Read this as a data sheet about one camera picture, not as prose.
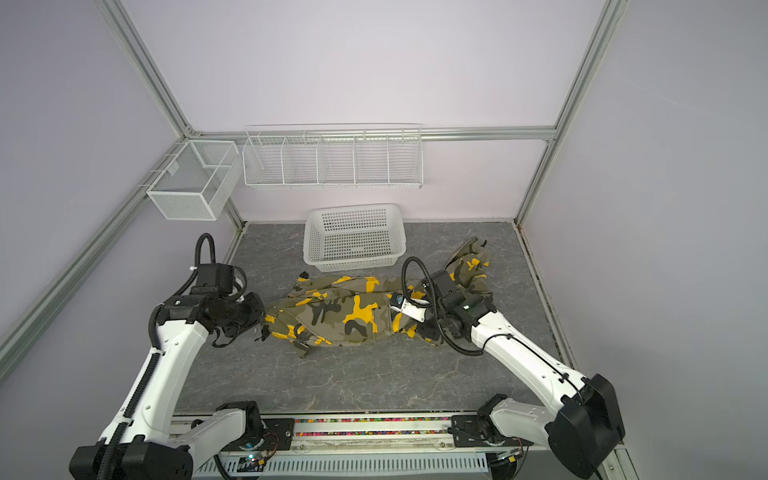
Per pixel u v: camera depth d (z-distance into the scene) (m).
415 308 0.69
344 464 0.71
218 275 0.59
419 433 0.75
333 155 1.03
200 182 1.01
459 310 0.57
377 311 0.87
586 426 0.39
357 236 1.16
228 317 0.63
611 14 0.70
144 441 0.38
